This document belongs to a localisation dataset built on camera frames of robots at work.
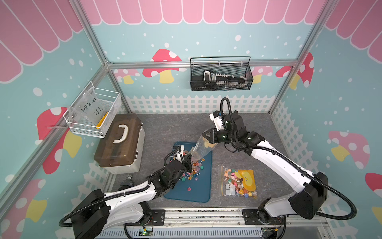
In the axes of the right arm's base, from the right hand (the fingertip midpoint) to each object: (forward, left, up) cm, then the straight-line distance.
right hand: (202, 134), depth 73 cm
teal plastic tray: (-18, +1, -29) cm, 34 cm away
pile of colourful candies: (-5, +3, -26) cm, 27 cm away
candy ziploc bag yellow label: (-15, -20, -26) cm, 36 cm away
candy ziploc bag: (+2, 0, -17) cm, 17 cm away
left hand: (-5, +6, -14) cm, 16 cm away
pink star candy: (-18, +8, -27) cm, 34 cm away
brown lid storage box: (+3, +48, -18) cm, 52 cm away
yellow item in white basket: (+6, +51, +4) cm, 52 cm away
